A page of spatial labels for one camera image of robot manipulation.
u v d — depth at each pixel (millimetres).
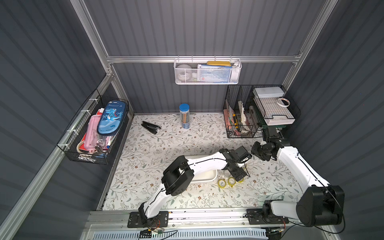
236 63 871
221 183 850
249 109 1201
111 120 693
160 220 732
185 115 1012
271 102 1000
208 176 878
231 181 847
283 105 973
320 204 399
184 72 842
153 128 1092
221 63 882
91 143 663
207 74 864
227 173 774
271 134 656
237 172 754
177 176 539
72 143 619
